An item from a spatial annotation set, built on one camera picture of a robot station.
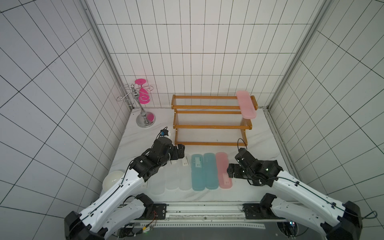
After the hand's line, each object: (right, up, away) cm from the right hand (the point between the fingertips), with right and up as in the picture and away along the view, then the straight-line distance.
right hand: (228, 171), depth 78 cm
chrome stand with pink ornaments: (-54, +45, +13) cm, 72 cm away
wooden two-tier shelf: (-8, +27, +22) cm, 36 cm away
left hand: (-29, +12, -2) cm, 31 cm away
